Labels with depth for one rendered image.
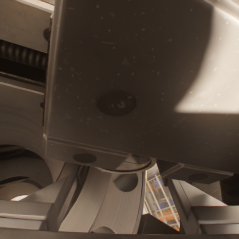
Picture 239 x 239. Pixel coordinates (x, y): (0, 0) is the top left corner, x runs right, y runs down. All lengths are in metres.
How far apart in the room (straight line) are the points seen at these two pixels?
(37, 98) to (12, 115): 0.26
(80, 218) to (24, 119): 0.27
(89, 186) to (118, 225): 0.05
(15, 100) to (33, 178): 0.71
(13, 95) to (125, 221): 0.17
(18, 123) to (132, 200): 0.31
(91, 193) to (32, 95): 0.12
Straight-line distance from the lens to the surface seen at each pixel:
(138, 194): 0.23
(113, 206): 0.21
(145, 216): 0.23
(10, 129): 0.48
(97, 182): 0.21
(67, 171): 0.21
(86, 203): 0.20
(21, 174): 0.88
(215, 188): 0.20
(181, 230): 0.24
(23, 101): 0.18
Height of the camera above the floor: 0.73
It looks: 25 degrees down
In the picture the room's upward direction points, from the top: 156 degrees clockwise
